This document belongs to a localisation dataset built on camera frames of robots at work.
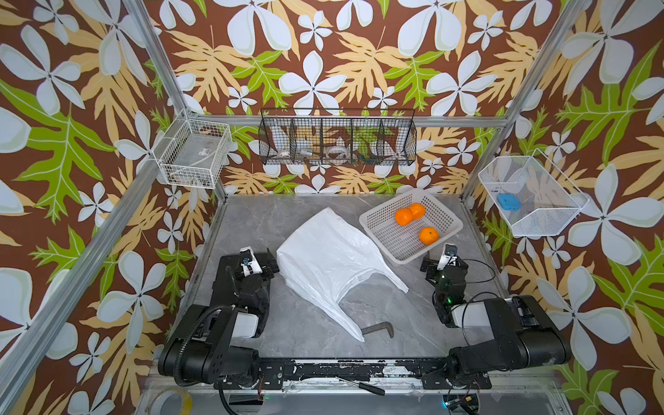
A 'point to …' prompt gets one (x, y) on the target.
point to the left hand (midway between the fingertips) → (254, 251)
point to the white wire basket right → (549, 201)
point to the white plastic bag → (329, 256)
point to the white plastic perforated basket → (410, 225)
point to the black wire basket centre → (335, 136)
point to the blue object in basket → (509, 201)
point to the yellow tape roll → (172, 401)
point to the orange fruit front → (429, 236)
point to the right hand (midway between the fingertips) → (441, 253)
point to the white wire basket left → (193, 152)
